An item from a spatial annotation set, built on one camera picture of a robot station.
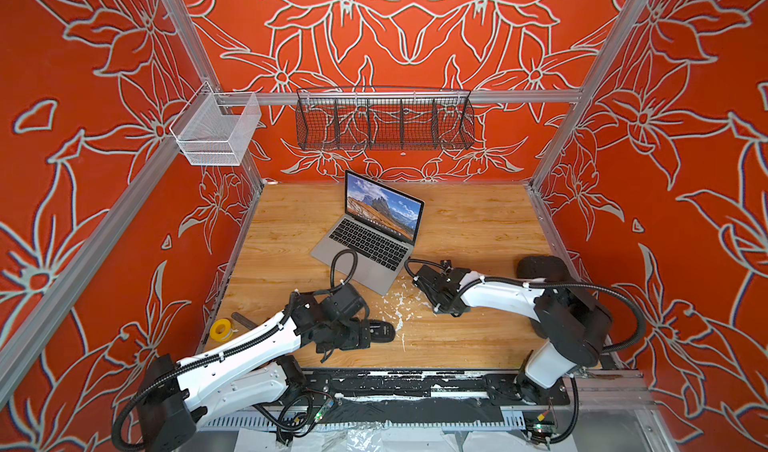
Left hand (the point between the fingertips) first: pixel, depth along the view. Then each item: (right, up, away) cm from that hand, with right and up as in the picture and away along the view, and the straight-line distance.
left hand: (360, 340), depth 75 cm
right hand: (+25, +6, +14) cm, 29 cm away
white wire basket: (-48, +60, +18) cm, 79 cm away
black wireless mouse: (+5, 0, +5) cm, 7 cm away
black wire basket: (+7, +64, +23) cm, 68 cm away
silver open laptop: (+5, +27, +29) cm, 40 cm away
